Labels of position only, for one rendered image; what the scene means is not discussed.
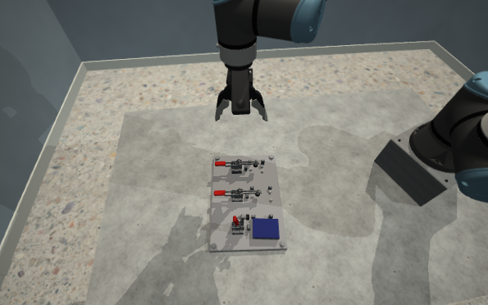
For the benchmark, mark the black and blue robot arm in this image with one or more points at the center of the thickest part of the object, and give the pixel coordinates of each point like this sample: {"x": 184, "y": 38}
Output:
{"x": 455, "y": 141}

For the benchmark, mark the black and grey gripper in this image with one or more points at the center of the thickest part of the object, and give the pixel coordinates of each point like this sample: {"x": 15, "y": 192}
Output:
{"x": 225, "y": 95}

